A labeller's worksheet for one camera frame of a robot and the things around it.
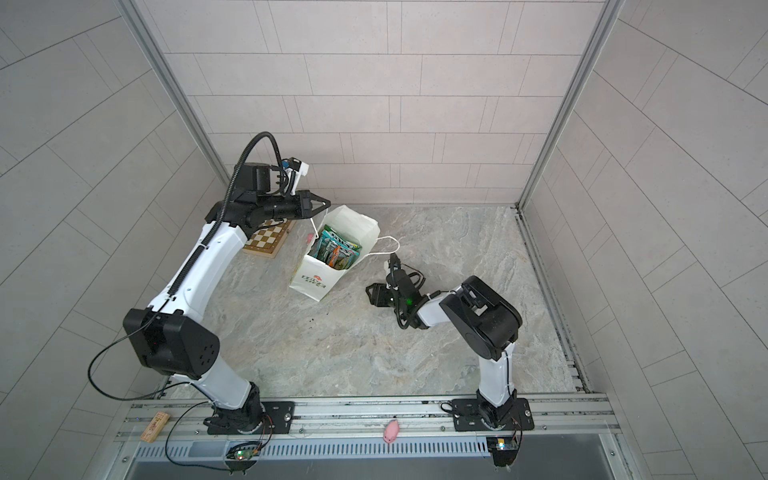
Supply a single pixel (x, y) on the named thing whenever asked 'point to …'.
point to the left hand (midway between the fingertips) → (335, 199)
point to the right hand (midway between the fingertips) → (372, 291)
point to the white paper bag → (344, 239)
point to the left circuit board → (242, 456)
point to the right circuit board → (503, 450)
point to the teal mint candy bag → (336, 252)
